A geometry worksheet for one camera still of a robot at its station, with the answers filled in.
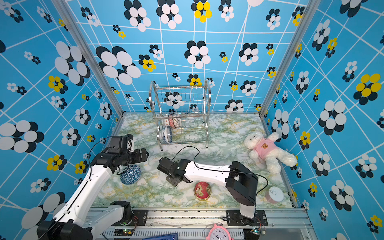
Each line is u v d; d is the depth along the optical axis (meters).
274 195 0.76
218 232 0.68
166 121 0.97
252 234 0.70
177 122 0.99
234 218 0.72
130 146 0.66
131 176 0.87
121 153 0.61
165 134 0.90
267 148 0.88
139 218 0.74
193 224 0.72
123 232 0.72
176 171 0.59
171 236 0.65
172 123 0.98
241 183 0.44
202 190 0.79
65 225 0.38
